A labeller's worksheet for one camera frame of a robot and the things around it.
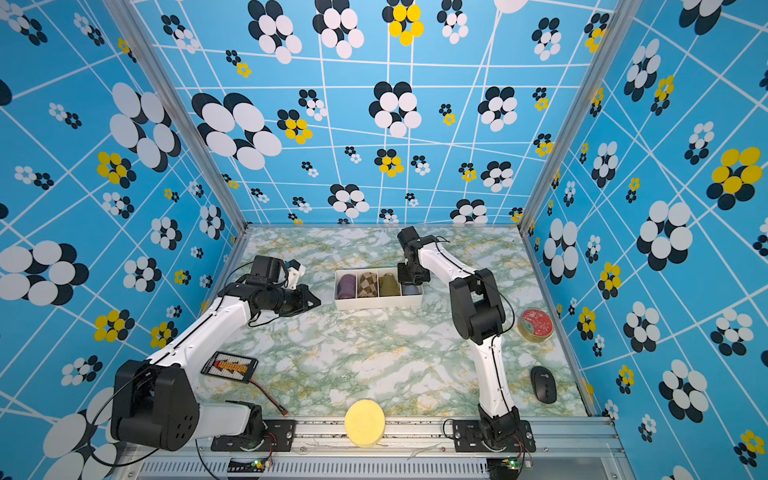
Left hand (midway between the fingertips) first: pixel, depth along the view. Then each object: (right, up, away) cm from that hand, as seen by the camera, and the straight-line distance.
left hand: (321, 300), depth 84 cm
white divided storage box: (+12, +3, +12) cm, 17 cm away
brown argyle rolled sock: (+12, +3, +12) cm, 17 cm away
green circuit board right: (+49, -37, -14) cm, 62 cm away
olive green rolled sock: (+19, +3, +12) cm, 23 cm away
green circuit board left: (-12, -37, -14) cm, 41 cm away
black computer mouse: (+61, -22, -5) cm, 65 cm away
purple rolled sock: (+5, +2, +12) cm, 13 cm away
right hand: (+27, +4, +17) cm, 32 cm away
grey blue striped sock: (+26, +1, +11) cm, 29 cm away
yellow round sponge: (+13, -29, -10) cm, 34 cm away
